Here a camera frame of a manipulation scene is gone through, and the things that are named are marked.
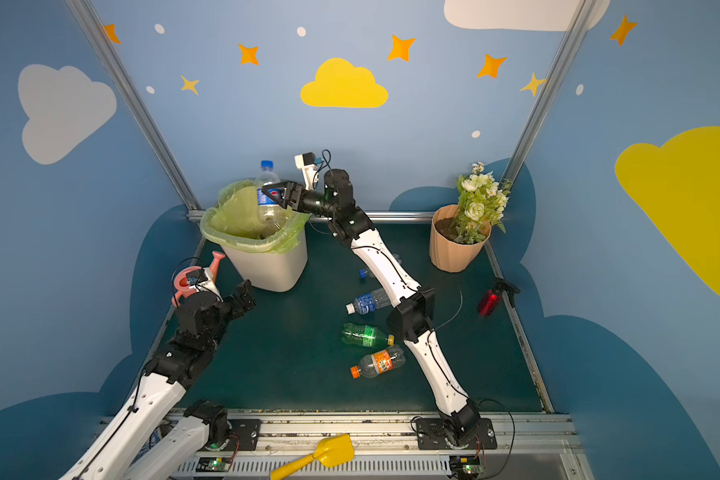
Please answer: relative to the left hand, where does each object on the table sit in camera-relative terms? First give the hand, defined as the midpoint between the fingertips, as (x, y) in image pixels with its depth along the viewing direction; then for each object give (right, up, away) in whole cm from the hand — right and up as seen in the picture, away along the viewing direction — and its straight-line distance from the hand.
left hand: (239, 287), depth 76 cm
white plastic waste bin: (+5, +3, +15) cm, 16 cm away
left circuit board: (-4, -42, -6) cm, 43 cm away
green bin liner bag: (-8, +19, +17) cm, 27 cm away
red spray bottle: (+72, -5, +14) cm, 74 cm away
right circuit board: (+58, -44, -5) cm, 72 cm away
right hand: (+10, +25, -4) cm, 28 cm away
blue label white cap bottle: (+34, -7, +17) cm, 39 cm away
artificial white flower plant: (+67, +24, +10) cm, 72 cm away
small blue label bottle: (+32, +2, +28) cm, 43 cm away
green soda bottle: (+33, -17, +14) cm, 40 cm away
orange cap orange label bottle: (+37, -22, +5) cm, 43 cm away
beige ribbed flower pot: (+60, +9, +22) cm, 65 cm away
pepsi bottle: (+8, +19, -1) cm, 20 cm away
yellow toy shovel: (+24, -40, -5) cm, 47 cm away
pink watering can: (-24, 0, +14) cm, 28 cm away
